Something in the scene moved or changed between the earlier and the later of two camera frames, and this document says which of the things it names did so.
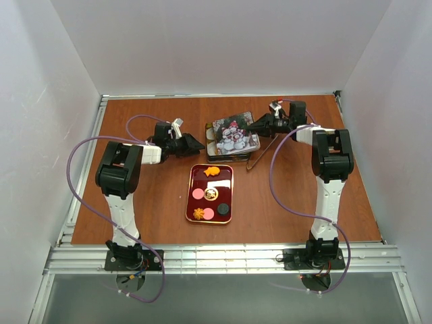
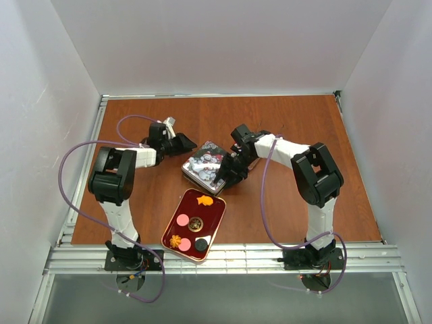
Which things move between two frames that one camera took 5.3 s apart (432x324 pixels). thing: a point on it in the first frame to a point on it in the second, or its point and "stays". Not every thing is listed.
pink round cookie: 198,194 to 183,219
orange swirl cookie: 198,213 to 175,241
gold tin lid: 231,135 to 203,165
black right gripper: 268,122 to 233,165
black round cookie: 223,208 to 201,244
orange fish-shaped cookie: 212,170 to 205,200
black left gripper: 184,144 stays
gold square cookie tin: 213,157 to 204,173
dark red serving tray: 223,182 to 210,215
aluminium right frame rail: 337,94 stays
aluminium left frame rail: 86,173 stays
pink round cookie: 208,213 to 185,245
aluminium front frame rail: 221,260 stays
